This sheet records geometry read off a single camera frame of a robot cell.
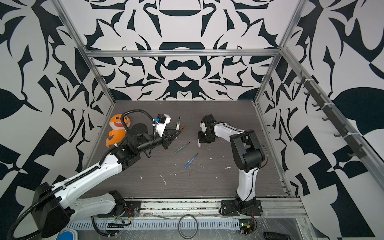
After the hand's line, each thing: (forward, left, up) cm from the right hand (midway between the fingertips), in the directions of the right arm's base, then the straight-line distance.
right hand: (200, 139), depth 97 cm
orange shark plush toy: (+3, +52, +5) cm, 52 cm away
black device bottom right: (-49, -31, -3) cm, 58 cm away
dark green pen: (-6, +12, -1) cm, 14 cm away
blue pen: (-14, +6, -1) cm, 16 cm away
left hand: (-11, +10, +29) cm, 32 cm away
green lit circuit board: (-45, -20, -3) cm, 50 cm away
